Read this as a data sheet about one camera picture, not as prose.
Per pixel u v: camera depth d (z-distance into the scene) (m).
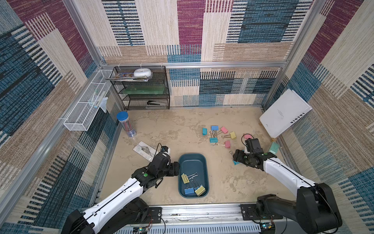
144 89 0.99
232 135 1.05
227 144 0.99
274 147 0.83
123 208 0.59
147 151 0.97
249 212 0.73
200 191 0.77
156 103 1.09
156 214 0.73
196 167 0.93
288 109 0.90
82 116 0.92
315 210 0.41
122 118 0.91
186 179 0.83
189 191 0.81
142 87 1.08
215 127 1.08
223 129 1.07
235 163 0.89
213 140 1.02
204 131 1.05
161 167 0.62
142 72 0.89
